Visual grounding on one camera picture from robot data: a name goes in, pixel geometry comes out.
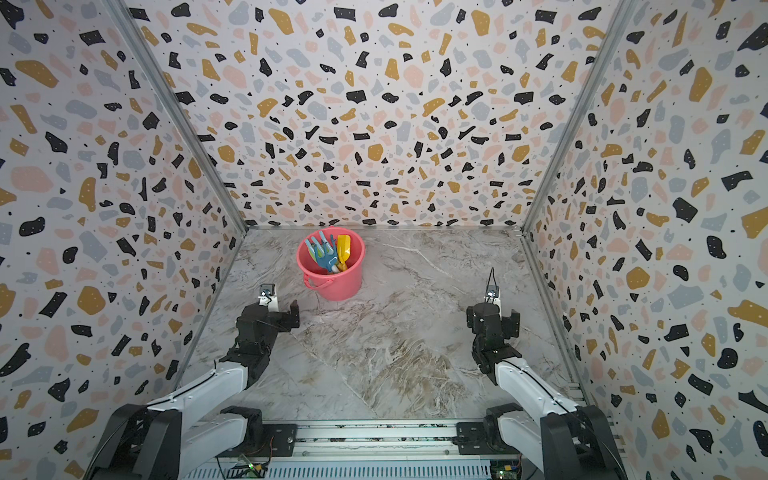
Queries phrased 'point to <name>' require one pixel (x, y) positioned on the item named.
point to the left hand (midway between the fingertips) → (280, 301)
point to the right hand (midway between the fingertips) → (498, 308)
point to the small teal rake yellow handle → (329, 261)
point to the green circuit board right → (506, 469)
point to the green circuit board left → (248, 471)
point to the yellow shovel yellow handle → (343, 251)
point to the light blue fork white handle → (319, 249)
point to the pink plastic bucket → (340, 286)
